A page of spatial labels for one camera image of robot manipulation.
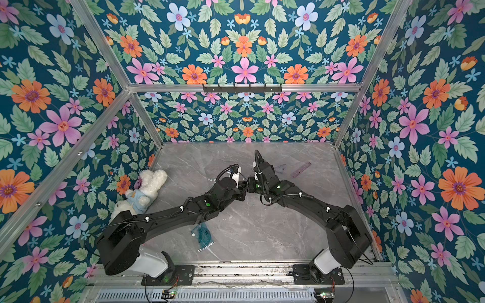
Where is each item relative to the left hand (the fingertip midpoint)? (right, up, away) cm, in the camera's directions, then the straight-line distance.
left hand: (248, 182), depth 82 cm
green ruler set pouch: (-21, -23, +3) cm, 32 cm away
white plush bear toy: (-49, -8, +1) cm, 50 cm away
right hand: (+1, +1, +2) cm, 3 cm away
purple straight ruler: (+29, +4, +26) cm, 39 cm away
